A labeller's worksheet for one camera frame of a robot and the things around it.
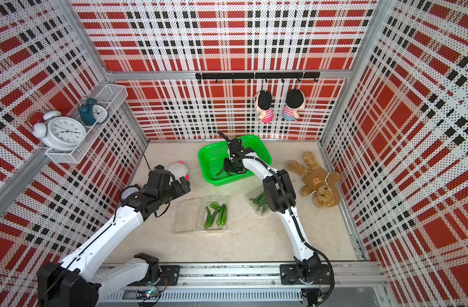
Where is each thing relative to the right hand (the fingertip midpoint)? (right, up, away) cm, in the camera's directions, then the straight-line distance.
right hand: (229, 167), depth 102 cm
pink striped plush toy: (-27, -1, -1) cm, 27 cm away
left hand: (-18, -8, -19) cm, 28 cm away
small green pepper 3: (-3, -24, -15) cm, 29 cm away
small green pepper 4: (-1, -22, -14) cm, 26 cm away
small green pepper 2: (-5, -18, -11) cm, 22 cm away
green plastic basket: (-11, +6, +7) cm, 14 cm away
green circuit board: (-26, -46, -32) cm, 62 cm away
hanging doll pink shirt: (+18, +33, -7) cm, 38 cm away
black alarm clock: (-51, -11, -6) cm, 52 cm away
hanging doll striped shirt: (+33, +34, -9) cm, 48 cm away
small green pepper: (-8, -24, -14) cm, 29 cm away
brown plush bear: (+45, -7, -9) cm, 47 cm away
